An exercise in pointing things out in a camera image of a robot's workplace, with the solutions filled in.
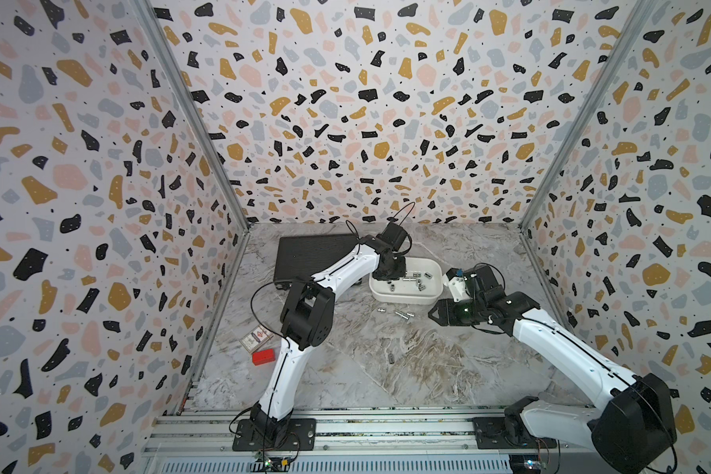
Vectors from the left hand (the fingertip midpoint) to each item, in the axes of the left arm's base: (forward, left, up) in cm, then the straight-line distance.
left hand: (404, 273), depth 96 cm
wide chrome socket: (+1, -7, -9) cm, 11 cm away
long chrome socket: (+5, -6, -9) cm, 12 cm away
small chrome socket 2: (-24, +5, -9) cm, 26 cm away
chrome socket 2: (-1, +3, -7) cm, 8 cm away
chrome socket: (+4, -10, -8) cm, 13 cm away
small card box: (-18, +45, -7) cm, 49 cm away
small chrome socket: (-10, -2, -8) cm, 13 cm away
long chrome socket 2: (-10, +1, -9) cm, 14 cm away
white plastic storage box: (+2, -7, -8) cm, 11 cm away
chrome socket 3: (-9, +7, -9) cm, 14 cm away
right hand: (-17, -7, +5) cm, 19 cm away
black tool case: (+12, +35, -5) cm, 37 cm away
